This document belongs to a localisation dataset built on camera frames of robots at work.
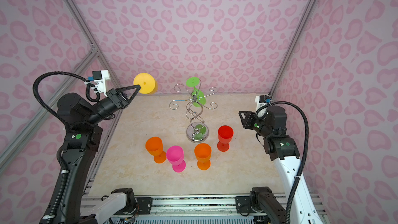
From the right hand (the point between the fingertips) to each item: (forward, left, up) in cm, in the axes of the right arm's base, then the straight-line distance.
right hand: (242, 112), depth 68 cm
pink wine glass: (-10, +32, -26) cm, 43 cm away
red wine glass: (-2, +6, -17) cm, 18 cm away
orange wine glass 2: (-7, +43, -21) cm, 48 cm away
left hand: (-3, +39, +18) cm, 43 cm away
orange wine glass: (-11, +17, -19) cm, 28 cm away
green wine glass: (+9, +20, -1) cm, 22 cm away
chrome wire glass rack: (+8, +21, -31) cm, 39 cm away
